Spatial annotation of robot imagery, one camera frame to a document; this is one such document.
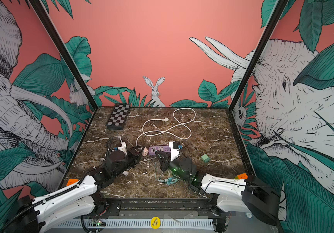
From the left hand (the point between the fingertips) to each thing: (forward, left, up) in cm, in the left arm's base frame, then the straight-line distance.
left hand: (147, 146), depth 76 cm
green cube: (-1, -35, -16) cm, 38 cm away
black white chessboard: (+33, +27, -15) cm, 45 cm away
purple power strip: (+8, -1, -18) cm, 19 cm away
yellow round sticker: (-32, -4, -18) cm, 37 cm away
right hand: (-5, -5, +3) cm, 8 cm away
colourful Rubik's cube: (-14, -52, -14) cm, 56 cm away
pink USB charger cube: (-3, +1, -1) cm, 3 cm away
